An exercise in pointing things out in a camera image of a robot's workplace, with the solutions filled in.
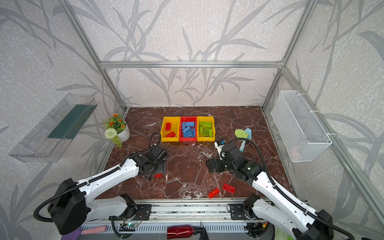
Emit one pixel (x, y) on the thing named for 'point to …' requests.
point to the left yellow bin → (175, 128)
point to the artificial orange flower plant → (114, 125)
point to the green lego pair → (205, 124)
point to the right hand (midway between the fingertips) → (213, 156)
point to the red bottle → (179, 232)
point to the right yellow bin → (205, 119)
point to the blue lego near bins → (187, 124)
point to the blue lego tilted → (189, 132)
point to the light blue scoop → (243, 142)
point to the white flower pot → (124, 136)
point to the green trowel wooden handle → (241, 133)
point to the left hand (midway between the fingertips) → (161, 164)
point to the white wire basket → (302, 135)
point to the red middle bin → (183, 139)
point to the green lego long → (208, 132)
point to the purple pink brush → (75, 235)
